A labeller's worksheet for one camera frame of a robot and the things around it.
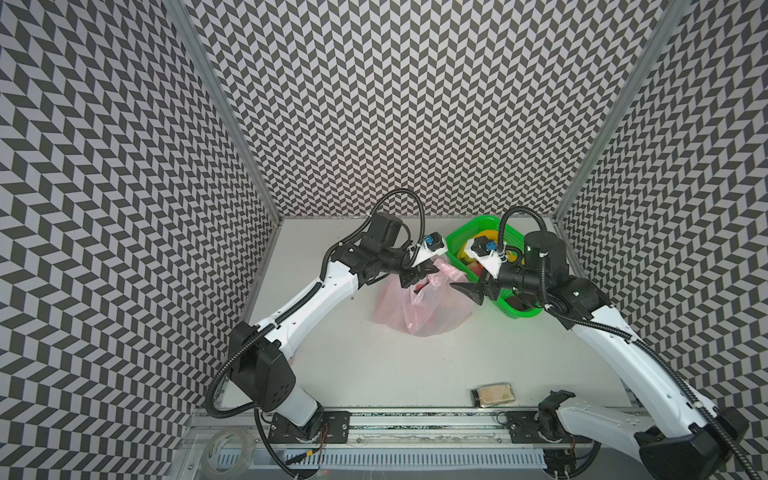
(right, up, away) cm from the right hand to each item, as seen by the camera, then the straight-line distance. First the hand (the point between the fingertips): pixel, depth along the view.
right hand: (460, 274), depth 69 cm
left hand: (-6, +1, +4) cm, 7 cm away
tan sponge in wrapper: (+9, -31, +6) cm, 33 cm away
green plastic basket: (+16, +13, +34) cm, 40 cm away
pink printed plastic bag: (-6, -9, +5) cm, 12 cm away
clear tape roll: (-49, -42, -3) cm, 65 cm away
